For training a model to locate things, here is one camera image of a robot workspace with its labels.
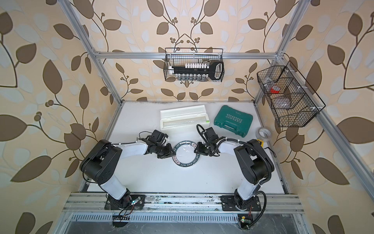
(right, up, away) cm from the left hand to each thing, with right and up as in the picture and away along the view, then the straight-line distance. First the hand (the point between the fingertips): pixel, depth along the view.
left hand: (174, 152), depth 90 cm
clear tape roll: (+61, +11, +11) cm, 63 cm away
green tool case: (+43, +19, +12) cm, 49 cm away
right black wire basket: (+62, +32, -12) cm, 71 cm away
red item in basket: (+58, +38, -9) cm, 70 cm away
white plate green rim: (+7, -2, 0) cm, 7 cm away
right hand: (+13, 0, +3) cm, 14 cm away
